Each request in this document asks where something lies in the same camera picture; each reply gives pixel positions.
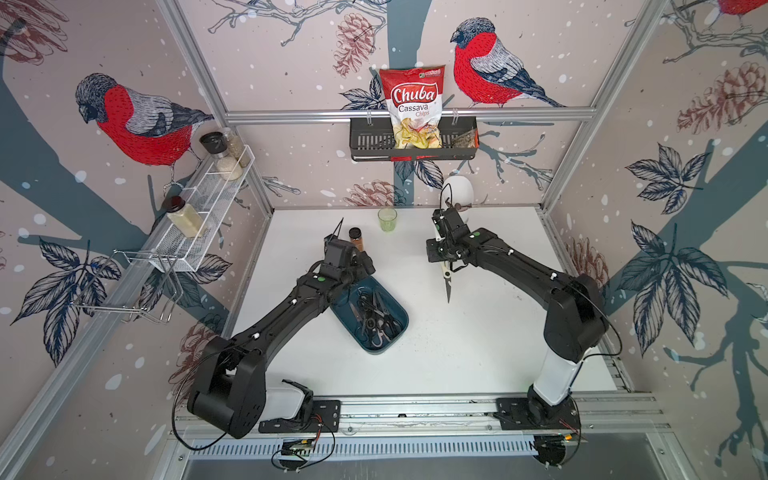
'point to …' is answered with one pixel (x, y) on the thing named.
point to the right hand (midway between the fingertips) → (428, 247)
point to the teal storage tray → (348, 314)
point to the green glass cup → (387, 219)
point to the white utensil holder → (457, 189)
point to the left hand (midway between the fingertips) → (366, 258)
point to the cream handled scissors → (447, 278)
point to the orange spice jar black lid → (355, 232)
